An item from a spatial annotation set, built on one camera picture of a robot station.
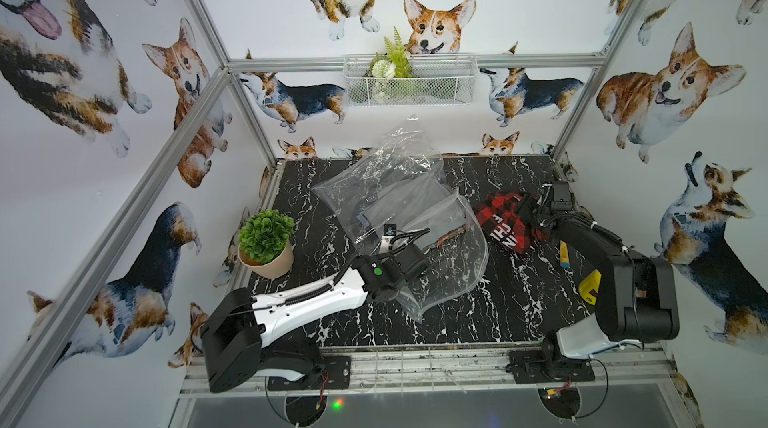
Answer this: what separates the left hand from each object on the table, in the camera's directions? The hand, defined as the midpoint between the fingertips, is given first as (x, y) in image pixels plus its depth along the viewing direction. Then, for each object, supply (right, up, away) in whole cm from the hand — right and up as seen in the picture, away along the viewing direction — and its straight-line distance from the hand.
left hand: (399, 260), depth 81 cm
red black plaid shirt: (+33, +9, +18) cm, 39 cm away
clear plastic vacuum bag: (+1, +22, +23) cm, 32 cm away
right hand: (+38, +15, +12) cm, 43 cm away
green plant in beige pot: (-37, +5, +1) cm, 37 cm away
